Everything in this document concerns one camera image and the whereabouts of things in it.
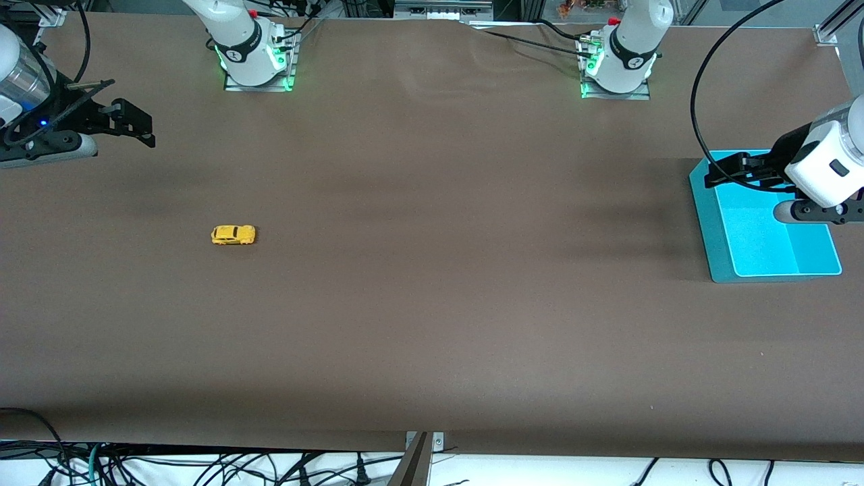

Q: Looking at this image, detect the long black looping cable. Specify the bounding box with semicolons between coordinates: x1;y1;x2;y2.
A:
689;0;788;178

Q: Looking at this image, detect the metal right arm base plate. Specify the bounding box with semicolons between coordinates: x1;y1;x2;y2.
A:
223;30;298;93

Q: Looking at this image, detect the grey device box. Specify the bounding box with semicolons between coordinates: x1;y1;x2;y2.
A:
394;0;494;20

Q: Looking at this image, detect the black braided base cable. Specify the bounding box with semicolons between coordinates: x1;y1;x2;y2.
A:
464;22;596;59

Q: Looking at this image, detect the metal table edge bracket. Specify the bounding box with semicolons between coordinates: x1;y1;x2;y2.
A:
404;431;446;452

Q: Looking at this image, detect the black right base cable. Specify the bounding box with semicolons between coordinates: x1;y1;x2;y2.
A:
269;0;326;49

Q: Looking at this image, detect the thin black base cable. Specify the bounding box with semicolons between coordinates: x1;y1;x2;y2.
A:
536;18;596;44

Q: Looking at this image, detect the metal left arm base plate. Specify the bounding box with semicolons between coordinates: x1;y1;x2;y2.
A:
578;37;653;101

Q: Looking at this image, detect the teal plastic tray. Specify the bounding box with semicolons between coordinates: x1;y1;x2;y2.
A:
688;150;843;284

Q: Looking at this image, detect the yellow toy beetle car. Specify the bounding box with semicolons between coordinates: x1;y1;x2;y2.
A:
211;225;257;246

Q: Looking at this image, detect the aluminium frame profile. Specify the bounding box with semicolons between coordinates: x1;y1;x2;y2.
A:
813;0;864;49

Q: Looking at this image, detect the black hanging cable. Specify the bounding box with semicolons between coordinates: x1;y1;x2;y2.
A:
72;0;92;83

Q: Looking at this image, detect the dark table leg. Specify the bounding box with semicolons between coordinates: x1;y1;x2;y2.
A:
387;432;434;486

